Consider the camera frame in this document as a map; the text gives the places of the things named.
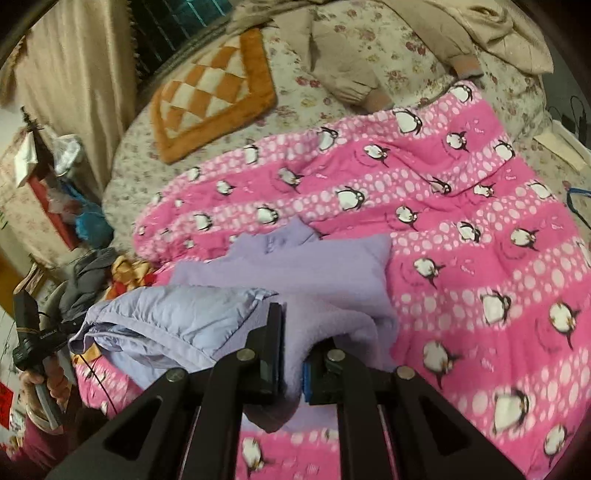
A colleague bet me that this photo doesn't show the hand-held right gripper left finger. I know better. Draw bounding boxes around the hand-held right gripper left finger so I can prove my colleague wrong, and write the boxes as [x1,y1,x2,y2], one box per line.
[44,302,283,480]

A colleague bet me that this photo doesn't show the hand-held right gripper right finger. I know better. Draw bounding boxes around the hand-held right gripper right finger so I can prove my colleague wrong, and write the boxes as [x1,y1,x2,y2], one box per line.
[302,339,527,480]

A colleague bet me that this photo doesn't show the purple fleece-lined jacket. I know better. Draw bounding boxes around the purple fleece-lined jacket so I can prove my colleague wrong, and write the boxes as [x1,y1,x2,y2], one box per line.
[68,218,400,432]

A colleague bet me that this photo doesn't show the person's left forearm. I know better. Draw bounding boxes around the person's left forearm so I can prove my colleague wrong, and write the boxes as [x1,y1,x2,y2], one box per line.
[0,401,112,480]

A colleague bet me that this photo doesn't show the person's left hand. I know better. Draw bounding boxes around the person's left hand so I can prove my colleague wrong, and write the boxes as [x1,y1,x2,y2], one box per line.
[21,355,70,430]

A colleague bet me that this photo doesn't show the grey garment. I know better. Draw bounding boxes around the grey garment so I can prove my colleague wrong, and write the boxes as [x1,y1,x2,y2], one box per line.
[60,247,118,319]

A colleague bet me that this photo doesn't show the yellow red patterned cloth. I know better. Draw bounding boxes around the yellow red patterned cloth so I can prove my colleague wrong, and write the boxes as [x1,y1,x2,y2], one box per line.
[108,256,160,296]

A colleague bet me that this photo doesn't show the blue plastic bag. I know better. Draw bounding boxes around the blue plastic bag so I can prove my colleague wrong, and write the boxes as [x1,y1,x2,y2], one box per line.
[74,210,114,243]

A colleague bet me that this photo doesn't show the white plastic bag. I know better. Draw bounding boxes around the white plastic bag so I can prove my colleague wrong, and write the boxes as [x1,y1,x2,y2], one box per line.
[51,134,85,177]

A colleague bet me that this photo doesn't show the pink penguin print blanket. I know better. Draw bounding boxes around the pink penguin print blanket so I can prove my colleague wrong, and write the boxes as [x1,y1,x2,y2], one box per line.
[74,80,591,480]

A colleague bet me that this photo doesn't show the floral bedsheet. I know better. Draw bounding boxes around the floral bedsheet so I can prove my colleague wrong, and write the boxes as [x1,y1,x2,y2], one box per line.
[102,0,591,259]

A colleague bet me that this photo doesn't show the beige curtain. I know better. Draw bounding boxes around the beige curtain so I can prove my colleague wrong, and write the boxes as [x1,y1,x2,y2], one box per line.
[0,0,139,204]

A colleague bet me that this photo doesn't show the orange checkered cushion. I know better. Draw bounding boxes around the orange checkered cushion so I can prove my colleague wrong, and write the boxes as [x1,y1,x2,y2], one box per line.
[150,28,278,164]

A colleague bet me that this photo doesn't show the beige padded jacket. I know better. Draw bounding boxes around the beige padded jacket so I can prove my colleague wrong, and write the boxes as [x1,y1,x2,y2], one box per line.
[231,0,555,114]

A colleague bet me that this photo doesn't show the dark window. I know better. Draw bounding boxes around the dark window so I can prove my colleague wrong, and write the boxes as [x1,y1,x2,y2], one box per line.
[129,0,241,77]

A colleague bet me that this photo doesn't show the white box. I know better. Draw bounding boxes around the white box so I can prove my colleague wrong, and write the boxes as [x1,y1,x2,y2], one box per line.
[533,117,591,169]

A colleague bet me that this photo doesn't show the black cable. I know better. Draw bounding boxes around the black cable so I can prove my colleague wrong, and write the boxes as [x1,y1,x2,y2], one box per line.
[74,351,116,416]

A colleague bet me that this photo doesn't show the blue cable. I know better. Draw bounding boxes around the blue cable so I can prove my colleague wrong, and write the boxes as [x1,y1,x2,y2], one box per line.
[566,185,591,215]

